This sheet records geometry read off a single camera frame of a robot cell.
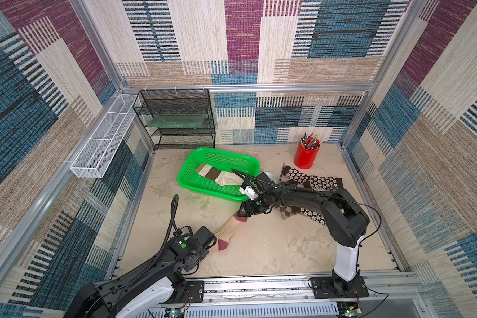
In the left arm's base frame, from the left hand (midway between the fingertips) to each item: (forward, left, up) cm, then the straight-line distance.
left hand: (204, 254), depth 82 cm
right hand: (+15, -18, +4) cm, 24 cm away
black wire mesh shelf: (+64, +23, +30) cm, 74 cm away
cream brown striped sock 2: (+36, -7, +3) cm, 37 cm away
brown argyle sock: (+18, -37, +1) cm, 41 cm away
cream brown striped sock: (+42, +2, +2) cm, 42 cm away
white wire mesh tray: (+40, +51, +19) cm, 67 cm away
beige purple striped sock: (+8, -8, +2) cm, 11 cm away
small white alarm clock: (+36, -31, +4) cm, 48 cm away
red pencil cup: (+44, -49, +13) cm, 67 cm away
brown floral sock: (+34, -57, +1) cm, 66 cm away
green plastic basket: (+37, +11, +2) cm, 39 cm away
